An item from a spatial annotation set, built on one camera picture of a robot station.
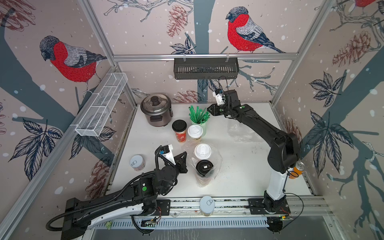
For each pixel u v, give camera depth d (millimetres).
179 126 855
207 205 697
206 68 1060
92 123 710
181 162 611
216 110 783
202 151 747
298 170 759
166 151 605
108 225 684
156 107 982
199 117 961
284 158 504
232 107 686
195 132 827
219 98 797
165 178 499
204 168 693
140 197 504
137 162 839
